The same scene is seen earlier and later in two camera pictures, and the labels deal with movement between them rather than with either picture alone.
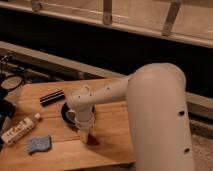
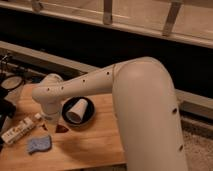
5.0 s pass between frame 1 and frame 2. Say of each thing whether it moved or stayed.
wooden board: stayed
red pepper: moved
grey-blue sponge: stayed
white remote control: stayed
